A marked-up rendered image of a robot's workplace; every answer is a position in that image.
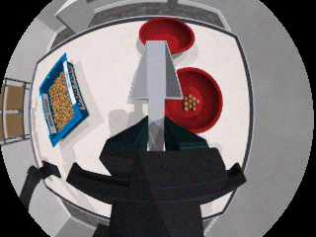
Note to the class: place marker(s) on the red bowl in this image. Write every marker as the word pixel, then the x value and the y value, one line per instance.
pixel 201 85
pixel 179 36

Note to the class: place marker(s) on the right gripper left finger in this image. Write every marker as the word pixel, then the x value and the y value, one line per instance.
pixel 130 138

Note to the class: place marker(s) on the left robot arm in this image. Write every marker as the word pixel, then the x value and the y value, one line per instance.
pixel 33 178

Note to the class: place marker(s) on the blue dog food box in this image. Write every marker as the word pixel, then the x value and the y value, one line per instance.
pixel 76 100

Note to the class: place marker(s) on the grey table edge rim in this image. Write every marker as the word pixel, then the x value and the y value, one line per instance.
pixel 147 18

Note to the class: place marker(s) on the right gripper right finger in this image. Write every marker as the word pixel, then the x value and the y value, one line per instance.
pixel 182 139

